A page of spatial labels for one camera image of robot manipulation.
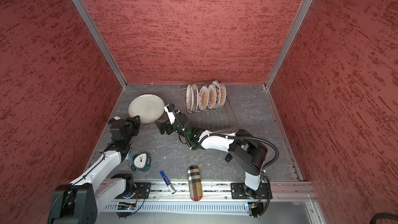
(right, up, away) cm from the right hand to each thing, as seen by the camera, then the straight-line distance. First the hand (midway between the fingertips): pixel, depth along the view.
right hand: (162, 120), depth 80 cm
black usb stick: (+35, -21, +2) cm, 41 cm away
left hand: (-14, +1, +6) cm, 15 cm away
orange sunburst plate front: (+12, +12, +23) cm, 29 cm away
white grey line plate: (-11, +6, +10) cm, 16 cm away
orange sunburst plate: (+22, +12, +23) cm, 34 cm away
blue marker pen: (+5, -32, -5) cm, 33 cm away
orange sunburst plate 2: (+27, +12, +21) cm, 37 cm away
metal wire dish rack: (+34, -2, +21) cm, 40 cm away
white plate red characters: (+31, +15, +17) cm, 39 cm away
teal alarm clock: (-11, -22, -1) cm, 24 cm away
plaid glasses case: (+18, -31, -7) cm, 37 cm away
